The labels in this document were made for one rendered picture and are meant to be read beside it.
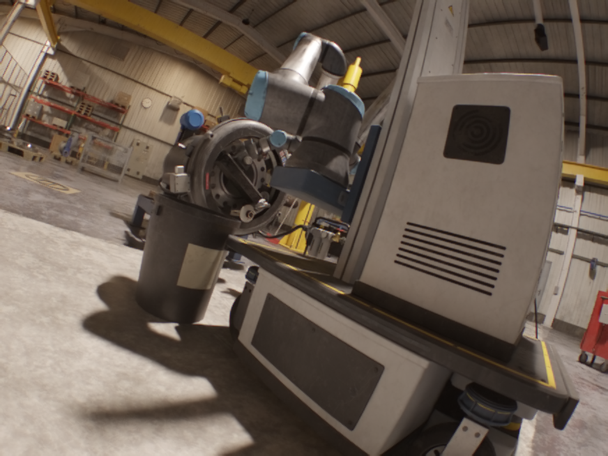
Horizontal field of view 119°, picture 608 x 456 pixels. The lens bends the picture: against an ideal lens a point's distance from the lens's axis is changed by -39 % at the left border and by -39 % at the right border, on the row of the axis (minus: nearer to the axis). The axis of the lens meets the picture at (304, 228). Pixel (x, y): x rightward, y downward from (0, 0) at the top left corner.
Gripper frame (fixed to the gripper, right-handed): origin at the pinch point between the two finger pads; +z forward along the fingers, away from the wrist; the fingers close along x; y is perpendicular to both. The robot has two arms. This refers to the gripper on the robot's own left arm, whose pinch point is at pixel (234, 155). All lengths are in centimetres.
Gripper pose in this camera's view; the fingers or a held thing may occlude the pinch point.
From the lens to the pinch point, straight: 182.9
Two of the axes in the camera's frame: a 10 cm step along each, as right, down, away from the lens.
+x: -1.5, -4.7, -8.7
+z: -9.5, 3.1, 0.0
